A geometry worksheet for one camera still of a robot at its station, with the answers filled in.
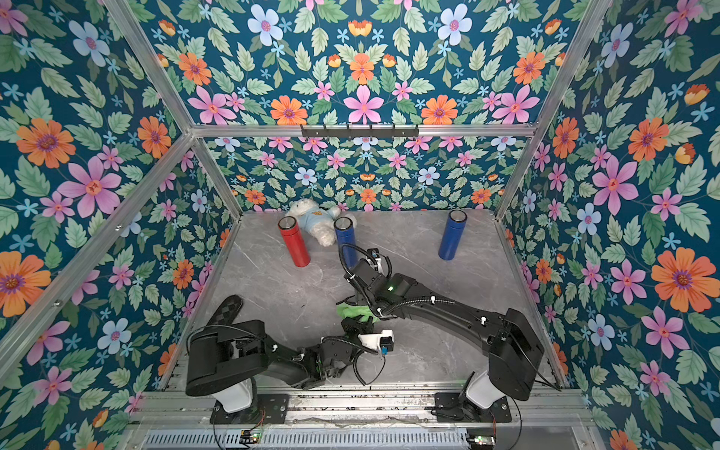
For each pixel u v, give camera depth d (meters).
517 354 0.42
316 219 1.08
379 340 0.70
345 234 0.90
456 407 0.73
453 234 0.94
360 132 0.92
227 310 0.90
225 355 0.48
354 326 0.72
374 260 0.69
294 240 0.91
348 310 0.79
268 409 0.73
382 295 0.56
